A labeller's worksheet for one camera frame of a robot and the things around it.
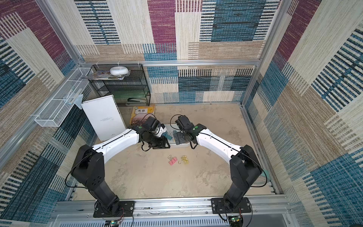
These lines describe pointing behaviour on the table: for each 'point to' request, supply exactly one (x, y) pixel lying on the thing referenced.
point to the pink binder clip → (173, 160)
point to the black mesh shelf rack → (126, 82)
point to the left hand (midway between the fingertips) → (167, 145)
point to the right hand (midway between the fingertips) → (183, 134)
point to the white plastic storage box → (171, 128)
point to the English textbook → (140, 114)
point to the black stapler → (135, 100)
